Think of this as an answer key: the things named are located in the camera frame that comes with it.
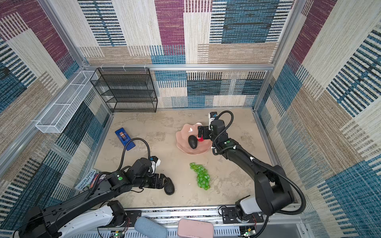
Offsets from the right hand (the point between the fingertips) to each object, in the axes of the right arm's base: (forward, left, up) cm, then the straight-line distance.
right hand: (208, 128), depth 88 cm
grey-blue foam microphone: (-47, +29, -13) cm, 56 cm away
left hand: (-28, +23, -8) cm, 37 cm away
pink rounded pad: (-47, +9, -16) cm, 50 cm away
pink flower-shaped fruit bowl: (+4, +16, -13) cm, 21 cm away
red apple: (+2, +4, -14) cm, 15 cm away
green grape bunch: (-25, +4, -12) cm, 28 cm away
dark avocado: (-1, +9, -12) cm, 15 cm away
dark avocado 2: (-30, +21, -12) cm, 39 cm away
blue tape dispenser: (+2, +54, -12) cm, 55 cm away
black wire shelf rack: (+34, +56, +3) cm, 66 cm away
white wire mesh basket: (-7, +73, +18) cm, 76 cm away
